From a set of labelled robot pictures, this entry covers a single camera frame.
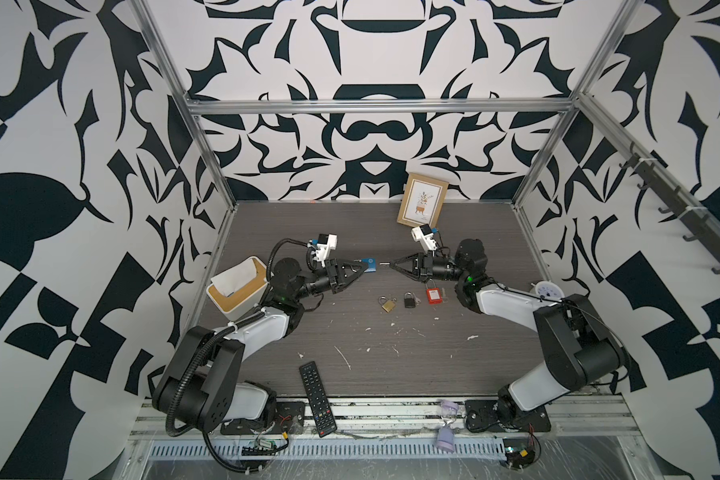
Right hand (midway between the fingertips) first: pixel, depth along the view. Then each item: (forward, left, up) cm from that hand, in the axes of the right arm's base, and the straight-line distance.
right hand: (395, 270), depth 74 cm
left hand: (0, +6, +4) cm, 7 cm away
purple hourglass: (-32, -11, -22) cm, 40 cm away
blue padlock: (+1, +6, +1) cm, 6 cm away
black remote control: (-24, +20, -21) cm, 38 cm away
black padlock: (+3, -6, -23) cm, 24 cm away
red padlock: (+4, -14, -22) cm, 26 cm away
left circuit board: (-34, +33, -24) cm, 53 cm away
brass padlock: (+2, +1, -23) cm, 23 cm away
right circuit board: (-35, -28, -25) cm, 51 cm away
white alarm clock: (+5, -50, -22) cm, 55 cm away
